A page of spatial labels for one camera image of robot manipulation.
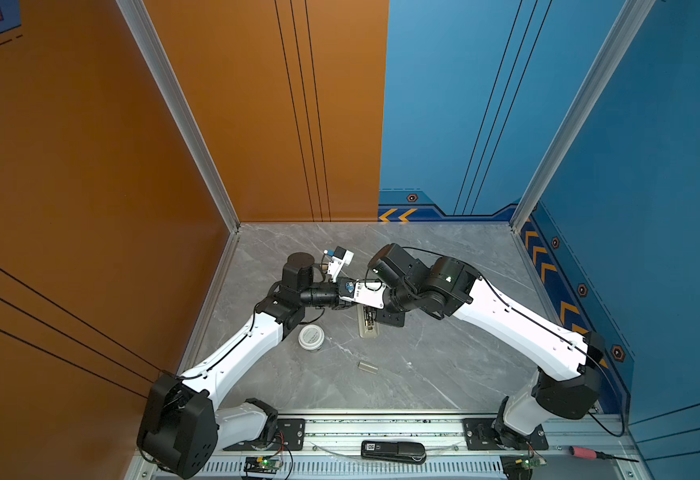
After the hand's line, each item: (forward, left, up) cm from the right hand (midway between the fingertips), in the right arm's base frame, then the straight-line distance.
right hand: (369, 301), depth 68 cm
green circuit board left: (-29, +26, -27) cm, 47 cm away
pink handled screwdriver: (-27, -52, -26) cm, 64 cm away
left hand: (+2, -1, 0) cm, 2 cm away
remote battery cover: (-6, +1, -26) cm, 27 cm away
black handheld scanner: (-27, -9, -21) cm, 36 cm away
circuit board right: (-29, -34, -28) cm, 53 cm away
